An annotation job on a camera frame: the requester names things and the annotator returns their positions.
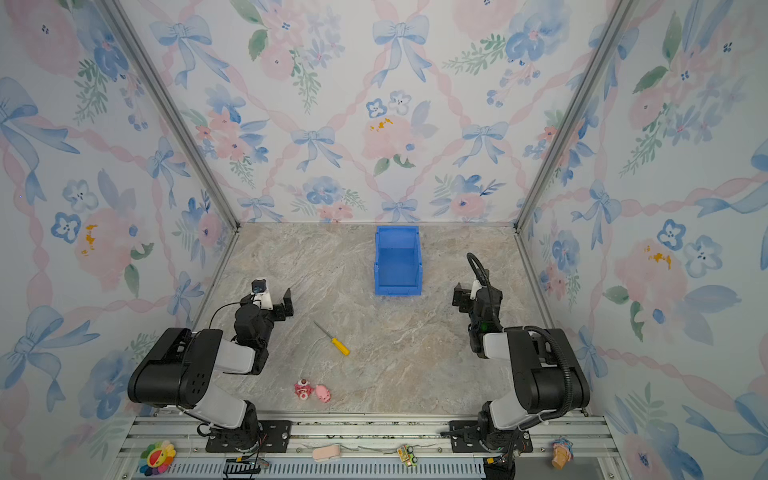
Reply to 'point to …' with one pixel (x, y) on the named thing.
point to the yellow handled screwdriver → (346, 351)
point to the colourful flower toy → (157, 457)
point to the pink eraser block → (325, 453)
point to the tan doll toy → (562, 452)
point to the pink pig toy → (323, 393)
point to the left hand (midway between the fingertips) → (275, 289)
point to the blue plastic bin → (398, 270)
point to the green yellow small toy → (406, 456)
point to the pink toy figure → (302, 389)
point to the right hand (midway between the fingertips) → (477, 283)
